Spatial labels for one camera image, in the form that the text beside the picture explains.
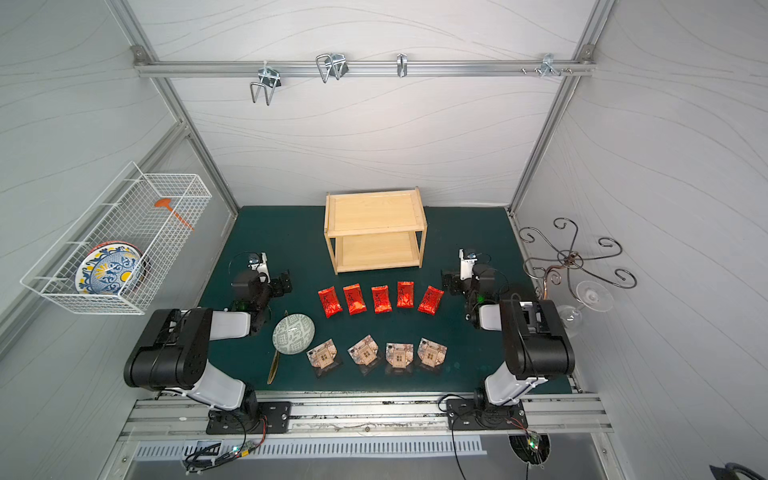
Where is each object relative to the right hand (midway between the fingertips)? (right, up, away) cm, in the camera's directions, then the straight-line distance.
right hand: (460, 266), depth 96 cm
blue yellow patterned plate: (-81, +3, -33) cm, 88 cm away
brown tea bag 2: (-30, -23, -12) cm, 40 cm away
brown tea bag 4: (-11, -24, -12) cm, 29 cm away
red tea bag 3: (-26, -10, -3) cm, 28 cm away
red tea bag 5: (-10, -11, -3) cm, 15 cm away
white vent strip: (-73, -41, -26) cm, 88 cm away
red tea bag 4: (-18, -8, -3) cm, 20 cm away
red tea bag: (-41, -11, -4) cm, 43 cm away
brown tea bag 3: (-20, -24, -12) cm, 33 cm away
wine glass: (+18, -2, -37) cm, 41 cm away
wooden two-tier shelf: (-26, +12, -8) cm, 30 cm away
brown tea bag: (-42, -24, -12) cm, 50 cm away
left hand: (-60, -2, -1) cm, 60 cm away
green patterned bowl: (-51, -19, -10) cm, 55 cm away
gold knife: (-55, -25, -13) cm, 62 cm away
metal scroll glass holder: (+18, +2, -25) cm, 31 cm away
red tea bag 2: (-34, -10, -3) cm, 36 cm away
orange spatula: (-83, +19, -17) cm, 87 cm away
